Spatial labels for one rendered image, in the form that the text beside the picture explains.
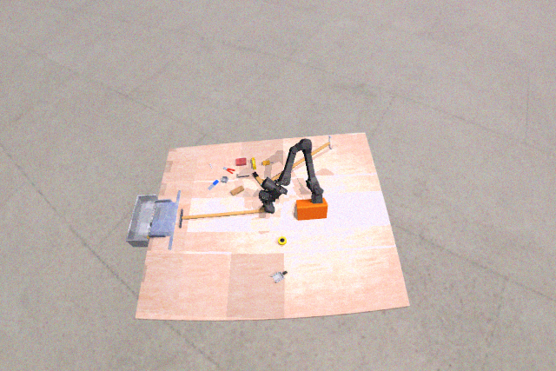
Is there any blue-handled scraper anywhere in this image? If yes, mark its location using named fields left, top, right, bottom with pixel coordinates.
left=208, top=180, right=219, bottom=190

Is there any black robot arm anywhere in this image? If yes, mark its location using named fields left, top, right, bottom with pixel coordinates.
left=258, top=138, right=324, bottom=204

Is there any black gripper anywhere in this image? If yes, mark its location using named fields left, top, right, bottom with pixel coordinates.
left=262, top=191, right=279, bottom=215

